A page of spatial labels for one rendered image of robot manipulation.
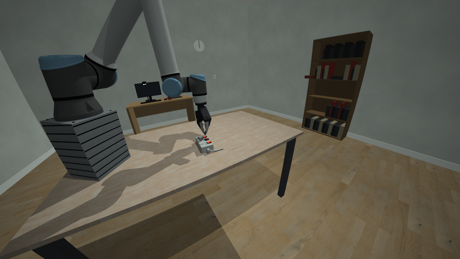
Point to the grey power strip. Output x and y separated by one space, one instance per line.
205 144

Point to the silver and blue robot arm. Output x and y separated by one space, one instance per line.
71 79

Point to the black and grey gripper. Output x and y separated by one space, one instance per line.
200 119

